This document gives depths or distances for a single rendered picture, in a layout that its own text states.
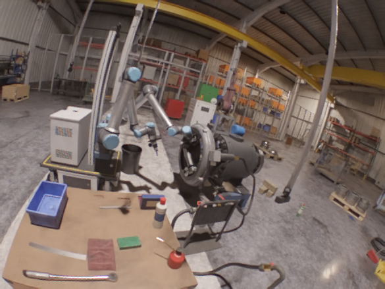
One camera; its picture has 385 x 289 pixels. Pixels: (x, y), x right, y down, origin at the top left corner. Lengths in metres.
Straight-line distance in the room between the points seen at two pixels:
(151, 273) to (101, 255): 0.26
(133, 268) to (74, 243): 0.35
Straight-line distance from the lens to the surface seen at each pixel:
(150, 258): 0.97
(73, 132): 1.80
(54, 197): 1.31
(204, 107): 5.84
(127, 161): 2.41
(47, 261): 0.99
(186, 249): 1.66
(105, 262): 0.93
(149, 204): 1.20
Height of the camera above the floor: 1.29
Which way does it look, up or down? 16 degrees down
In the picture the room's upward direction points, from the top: 16 degrees clockwise
